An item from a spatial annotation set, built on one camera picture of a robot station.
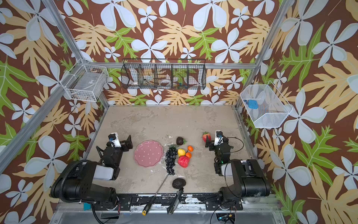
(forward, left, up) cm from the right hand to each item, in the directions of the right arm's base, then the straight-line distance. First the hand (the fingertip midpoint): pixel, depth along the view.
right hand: (214, 135), depth 90 cm
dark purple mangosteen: (-2, +23, -5) cm, 23 cm away
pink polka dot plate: (-9, +43, -8) cm, 45 cm away
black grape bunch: (-13, +29, -6) cm, 32 cm away
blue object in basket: (+13, -23, +16) cm, 31 cm away
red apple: (-16, +20, -4) cm, 26 cm away
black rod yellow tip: (-36, +38, -8) cm, 53 cm away
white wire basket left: (+21, +79, +26) cm, 85 cm away
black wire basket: (+37, +34, +22) cm, 54 cm away
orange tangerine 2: (-11, +17, -7) cm, 21 cm away
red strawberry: (+3, +5, -7) cm, 9 cm away
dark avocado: (-29, +24, -5) cm, 37 cm away
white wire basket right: (+5, -31, +20) cm, 37 cm away
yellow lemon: (-9, +22, -6) cm, 24 cm away
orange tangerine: (-6, +16, -8) cm, 18 cm away
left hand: (-1, +59, +2) cm, 59 cm away
